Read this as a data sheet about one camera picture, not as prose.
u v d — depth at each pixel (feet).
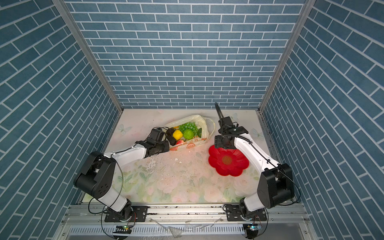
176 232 2.28
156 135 2.42
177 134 3.23
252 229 2.33
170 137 3.19
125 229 2.37
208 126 3.23
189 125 3.44
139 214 2.38
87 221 2.39
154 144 2.40
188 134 3.25
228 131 2.15
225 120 2.23
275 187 1.40
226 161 3.02
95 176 1.49
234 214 2.41
